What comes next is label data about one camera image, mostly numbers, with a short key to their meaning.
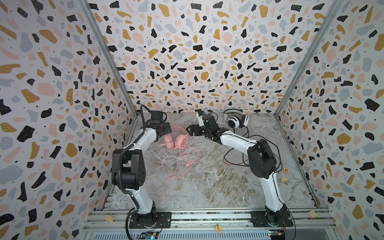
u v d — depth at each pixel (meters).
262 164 0.56
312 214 0.76
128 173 0.48
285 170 0.90
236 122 1.06
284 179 0.88
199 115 0.87
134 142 0.53
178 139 0.95
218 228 0.71
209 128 0.77
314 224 0.75
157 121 0.73
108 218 0.72
